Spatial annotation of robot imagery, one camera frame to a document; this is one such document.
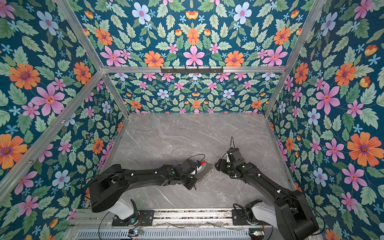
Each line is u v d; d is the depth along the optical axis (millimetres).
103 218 733
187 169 665
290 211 405
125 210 586
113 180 492
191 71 927
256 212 622
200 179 862
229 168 726
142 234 692
